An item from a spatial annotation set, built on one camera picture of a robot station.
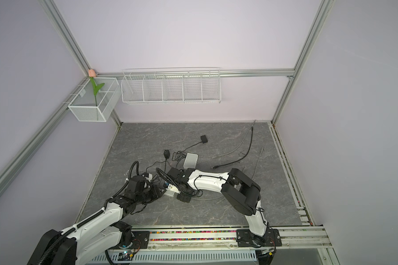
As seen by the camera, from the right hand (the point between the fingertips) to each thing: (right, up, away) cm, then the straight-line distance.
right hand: (185, 194), depth 87 cm
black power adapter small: (-6, +20, +14) cm, 25 cm away
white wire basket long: (-10, +62, +12) cm, 64 cm away
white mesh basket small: (-49, +51, +2) cm, 71 cm away
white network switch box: (+2, +16, +12) cm, 20 cm away
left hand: (-11, +2, -2) cm, 11 cm away
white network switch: (-8, +2, -3) cm, 9 cm away
